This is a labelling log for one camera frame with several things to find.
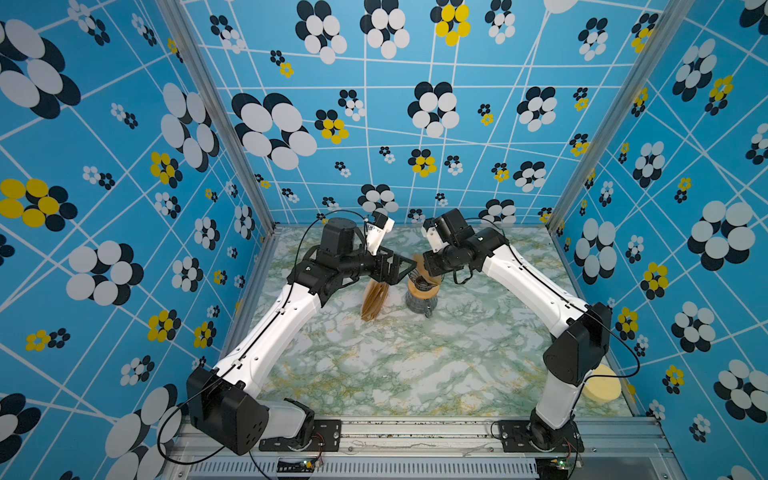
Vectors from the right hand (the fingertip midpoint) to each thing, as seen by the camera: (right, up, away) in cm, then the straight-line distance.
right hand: (428, 264), depth 84 cm
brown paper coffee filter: (+2, -4, 0) cm, 5 cm away
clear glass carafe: (-2, -13, +10) cm, 17 cm away
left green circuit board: (-36, -49, -11) cm, 62 cm away
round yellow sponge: (+46, -33, -5) cm, 57 cm away
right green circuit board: (+30, -47, -13) cm, 57 cm away
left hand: (-7, +2, -13) cm, 15 cm away
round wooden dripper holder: (-1, -10, +6) cm, 11 cm away
